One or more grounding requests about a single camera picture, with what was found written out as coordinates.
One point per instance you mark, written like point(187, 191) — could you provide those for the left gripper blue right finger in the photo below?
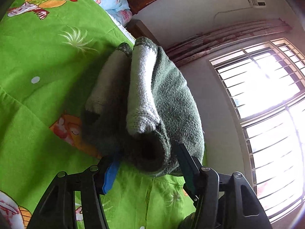
point(221, 201)

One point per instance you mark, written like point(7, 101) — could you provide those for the green cartoon print blanket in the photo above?
point(48, 68)

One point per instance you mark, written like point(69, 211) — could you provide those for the pink blue floral pillow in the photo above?
point(123, 17)

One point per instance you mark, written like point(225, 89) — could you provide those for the green and white knit sweater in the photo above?
point(141, 106)

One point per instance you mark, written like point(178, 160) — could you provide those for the dark wooden nightstand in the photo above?
point(138, 29)

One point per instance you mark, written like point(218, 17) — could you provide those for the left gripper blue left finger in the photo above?
point(56, 208)

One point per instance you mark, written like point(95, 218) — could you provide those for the pink floral curtain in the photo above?
point(203, 44)

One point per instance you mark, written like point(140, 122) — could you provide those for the barred window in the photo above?
point(265, 85)

